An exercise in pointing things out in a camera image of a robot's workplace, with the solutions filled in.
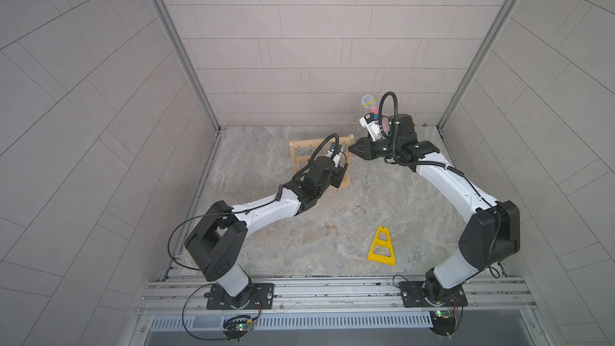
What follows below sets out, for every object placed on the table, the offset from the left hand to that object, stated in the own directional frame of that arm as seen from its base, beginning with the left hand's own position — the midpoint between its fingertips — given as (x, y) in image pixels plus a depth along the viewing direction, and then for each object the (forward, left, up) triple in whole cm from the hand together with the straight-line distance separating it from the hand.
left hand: (343, 160), depth 84 cm
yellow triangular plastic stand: (-23, -12, -16) cm, 31 cm away
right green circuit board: (-45, -28, -18) cm, 56 cm away
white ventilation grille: (-45, -19, -17) cm, 51 cm away
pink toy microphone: (+21, -10, +10) cm, 25 cm away
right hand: (+1, -2, +7) cm, 7 cm away
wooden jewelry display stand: (+2, 0, +8) cm, 9 cm away
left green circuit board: (-46, +31, -16) cm, 58 cm away
